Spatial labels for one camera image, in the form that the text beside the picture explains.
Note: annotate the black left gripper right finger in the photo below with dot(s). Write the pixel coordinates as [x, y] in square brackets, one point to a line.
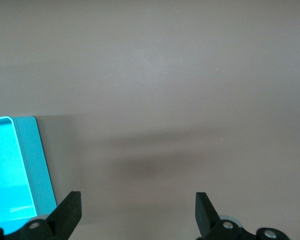
[205, 215]

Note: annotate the turquoise plastic bin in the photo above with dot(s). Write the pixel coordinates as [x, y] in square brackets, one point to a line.
[12, 170]

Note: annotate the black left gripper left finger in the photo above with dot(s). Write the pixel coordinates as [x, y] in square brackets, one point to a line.
[67, 215]

